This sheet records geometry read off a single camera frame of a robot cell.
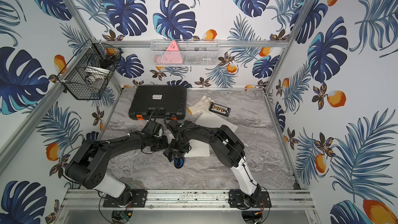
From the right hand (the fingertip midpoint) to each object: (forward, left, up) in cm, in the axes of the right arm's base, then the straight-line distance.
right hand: (174, 155), depth 88 cm
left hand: (+6, +4, +1) cm, 7 cm away
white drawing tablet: (+5, -14, -1) cm, 14 cm away
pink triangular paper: (+45, +2, +35) cm, 58 cm away
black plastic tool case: (+37, +6, +6) cm, 38 cm away
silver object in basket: (+29, +40, +34) cm, 59 cm away
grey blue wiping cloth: (-1, -2, +2) cm, 3 cm away
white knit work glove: (+36, -15, +1) cm, 39 cm away
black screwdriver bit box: (+32, -28, +2) cm, 43 cm away
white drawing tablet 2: (+26, -21, -1) cm, 34 cm away
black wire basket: (+44, +48, +37) cm, 75 cm away
